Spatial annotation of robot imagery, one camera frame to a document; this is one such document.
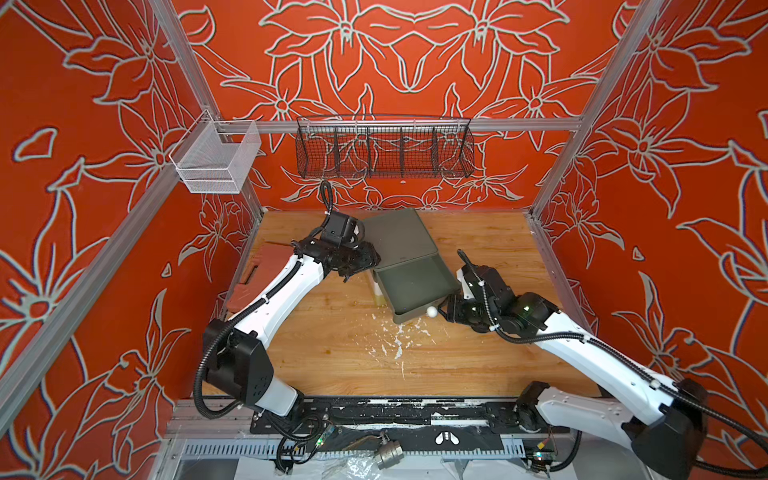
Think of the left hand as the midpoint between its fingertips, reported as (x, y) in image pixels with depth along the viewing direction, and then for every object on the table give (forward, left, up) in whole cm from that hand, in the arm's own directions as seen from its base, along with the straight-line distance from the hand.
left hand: (375, 257), depth 81 cm
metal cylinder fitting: (-43, -7, -16) cm, 46 cm away
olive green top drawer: (-6, -11, -5) cm, 13 cm away
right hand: (-12, -18, -4) cm, 22 cm away
